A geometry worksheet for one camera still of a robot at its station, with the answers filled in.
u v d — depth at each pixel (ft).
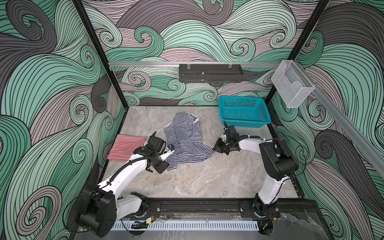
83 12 2.39
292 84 2.60
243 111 3.86
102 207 1.32
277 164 1.61
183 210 2.45
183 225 2.29
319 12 2.39
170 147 2.49
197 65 3.10
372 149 1.69
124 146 3.11
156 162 2.31
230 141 2.47
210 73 3.12
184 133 3.39
